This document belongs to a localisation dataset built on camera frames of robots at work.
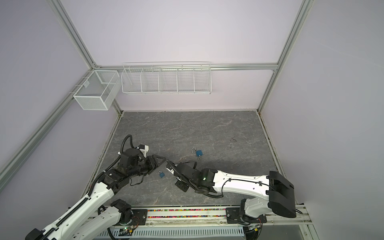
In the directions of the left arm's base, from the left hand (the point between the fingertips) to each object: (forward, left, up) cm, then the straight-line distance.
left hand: (163, 163), depth 76 cm
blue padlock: (+13, -19, -15) cm, 28 cm away
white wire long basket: (+54, 0, +13) cm, 56 cm away
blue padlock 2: (+1, +4, -16) cm, 17 cm away
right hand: (-6, -7, -4) cm, 10 cm away
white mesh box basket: (+47, +46, +10) cm, 66 cm away
